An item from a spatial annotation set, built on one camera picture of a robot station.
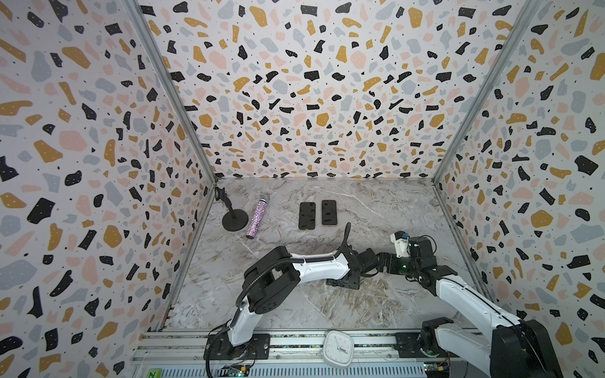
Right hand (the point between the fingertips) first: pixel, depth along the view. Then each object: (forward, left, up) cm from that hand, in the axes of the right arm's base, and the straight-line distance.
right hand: (377, 255), depth 86 cm
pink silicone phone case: (+26, +17, -9) cm, 32 cm away
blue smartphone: (-16, +18, +21) cm, 32 cm away
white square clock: (-29, +15, -4) cm, 33 cm away
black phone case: (+22, +27, -7) cm, 36 cm away
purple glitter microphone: (+19, +49, -5) cm, 53 cm away
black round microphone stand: (+19, +58, -6) cm, 62 cm away
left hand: (-7, +10, -6) cm, 14 cm away
